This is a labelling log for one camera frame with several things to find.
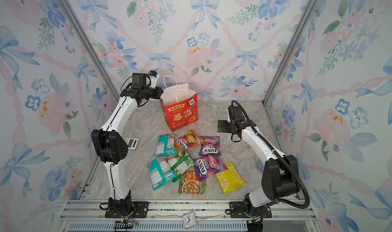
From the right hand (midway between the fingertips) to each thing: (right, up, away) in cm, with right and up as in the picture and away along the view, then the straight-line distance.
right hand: (226, 125), depth 89 cm
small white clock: (-20, -43, -19) cm, 51 cm away
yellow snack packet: (+1, -29, -7) cm, 30 cm away
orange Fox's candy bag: (-23, -10, +5) cm, 26 cm away
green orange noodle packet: (-21, -31, -8) cm, 38 cm away
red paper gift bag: (-26, +11, -3) cm, 29 cm away
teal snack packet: (-36, -13, +4) cm, 39 cm away
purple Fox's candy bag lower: (-11, -23, -4) cm, 25 cm away
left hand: (-37, +21, +1) cm, 43 cm away
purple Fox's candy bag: (-9, -13, +3) cm, 16 cm away
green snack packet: (-26, -21, -5) cm, 34 cm away
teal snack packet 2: (-36, -25, -7) cm, 45 cm away
